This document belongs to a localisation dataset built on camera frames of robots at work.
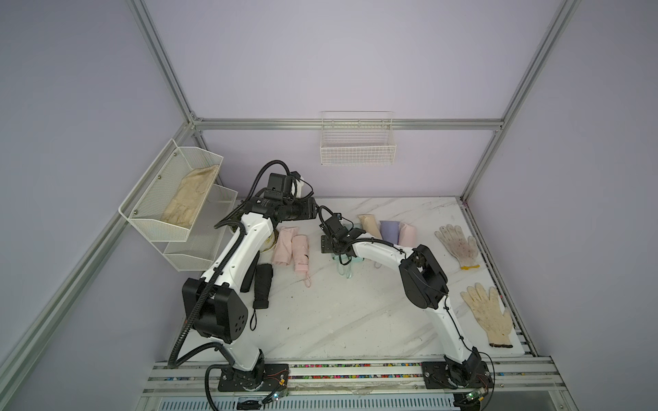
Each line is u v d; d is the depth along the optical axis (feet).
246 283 2.97
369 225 3.51
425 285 1.88
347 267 3.19
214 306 1.43
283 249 3.31
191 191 2.68
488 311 2.84
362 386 2.40
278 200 2.04
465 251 3.33
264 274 3.07
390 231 3.46
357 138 3.07
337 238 2.57
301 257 3.20
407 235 3.41
